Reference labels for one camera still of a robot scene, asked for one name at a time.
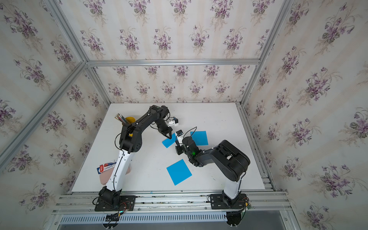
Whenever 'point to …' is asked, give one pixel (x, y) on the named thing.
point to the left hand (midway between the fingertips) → (170, 137)
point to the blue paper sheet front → (178, 172)
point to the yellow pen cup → (131, 120)
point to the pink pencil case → (105, 176)
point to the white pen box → (105, 166)
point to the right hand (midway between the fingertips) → (177, 141)
